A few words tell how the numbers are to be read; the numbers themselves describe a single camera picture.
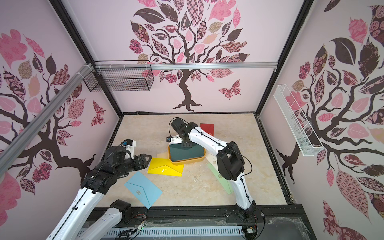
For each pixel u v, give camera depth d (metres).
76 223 0.41
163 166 0.90
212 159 0.94
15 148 0.51
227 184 0.84
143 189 0.82
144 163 0.65
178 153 0.92
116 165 0.53
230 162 0.52
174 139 0.81
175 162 0.87
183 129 0.66
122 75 0.95
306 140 0.73
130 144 0.65
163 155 0.96
